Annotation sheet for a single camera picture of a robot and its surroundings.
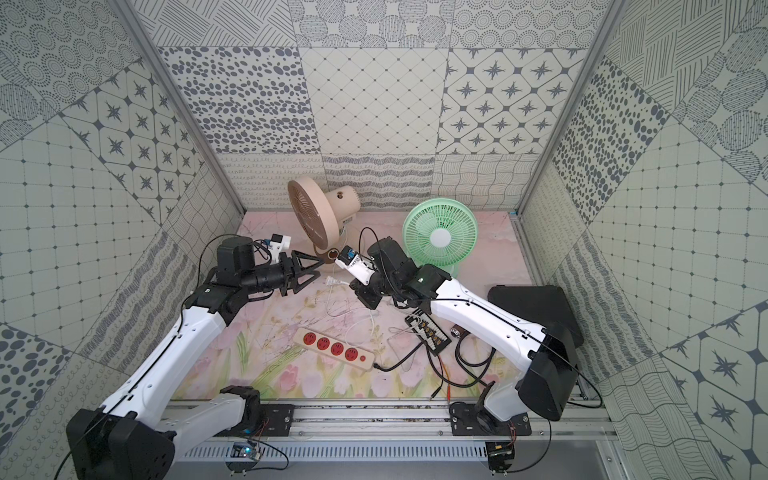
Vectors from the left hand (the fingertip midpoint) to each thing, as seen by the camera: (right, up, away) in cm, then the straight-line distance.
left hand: (318, 259), depth 72 cm
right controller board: (+44, -48, 0) cm, 65 cm away
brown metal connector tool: (+38, -22, +14) cm, 46 cm away
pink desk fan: (-2, +11, +10) cm, 15 cm away
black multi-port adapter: (+30, -24, +15) cm, 42 cm away
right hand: (+9, -7, +3) cm, 12 cm away
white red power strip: (+2, -26, +12) cm, 29 cm away
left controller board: (-17, -47, -2) cm, 50 cm away
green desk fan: (+32, +7, +11) cm, 34 cm away
